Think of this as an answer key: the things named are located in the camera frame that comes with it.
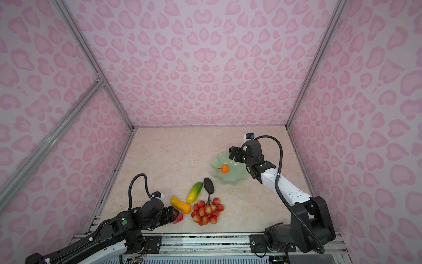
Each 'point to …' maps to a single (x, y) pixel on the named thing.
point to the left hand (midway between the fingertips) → (176, 213)
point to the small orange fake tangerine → (225, 169)
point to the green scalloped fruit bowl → (237, 173)
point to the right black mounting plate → (257, 245)
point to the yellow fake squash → (181, 206)
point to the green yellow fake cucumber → (194, 192)
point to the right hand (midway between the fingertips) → (237, 148)
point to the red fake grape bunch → (203, 213)
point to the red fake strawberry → (179, 219)
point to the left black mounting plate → (154, 243)
